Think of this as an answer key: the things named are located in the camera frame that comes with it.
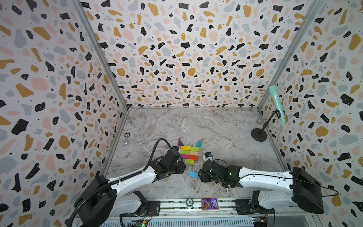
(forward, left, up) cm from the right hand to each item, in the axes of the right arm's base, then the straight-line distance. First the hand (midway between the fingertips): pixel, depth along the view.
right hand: (202, 174), depth 80 cm
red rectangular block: (+14, +5, -7) cm, 16 cm away
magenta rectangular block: (+13, +10, -5) cm, 18 cm away
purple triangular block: (+22, +15, -3) cm, 27 cm away
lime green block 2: (+16, +11, -4) cm, 20 cm away
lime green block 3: (+10, +8, -5) cm, 13 cm away
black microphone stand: (+32, -43, -5) cm, 54 cm away
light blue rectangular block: (+2, +5, -6) cm, 8 cm away
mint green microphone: (+39, -41, +29) cm, 64 cm away
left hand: (+5, +8, 0) cm, 9 cm away
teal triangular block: (+23, +1, -5) cm, 23 cm away
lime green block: (+20, +5, -6) cm, 21 cm away
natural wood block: (+16, +5, -5) cm, 17 cm away
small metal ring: (+29, +54, -3) cm, 61 cm away
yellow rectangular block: (+20, +11, -6) cm, 23 cm away
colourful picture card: (-13, -4, -4) cm, 15 cm away
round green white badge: (-14, +7, +1) cm, 16 cm away
